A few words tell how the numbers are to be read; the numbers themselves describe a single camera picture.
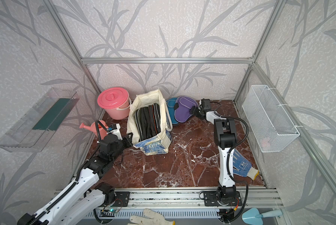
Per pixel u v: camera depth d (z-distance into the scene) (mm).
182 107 1104
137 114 870
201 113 857
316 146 549
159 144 823
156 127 848
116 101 956
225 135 621
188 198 753
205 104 889
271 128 615
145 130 831
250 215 694
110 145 578
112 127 679
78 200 475
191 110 1025
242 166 849
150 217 680
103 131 902
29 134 634
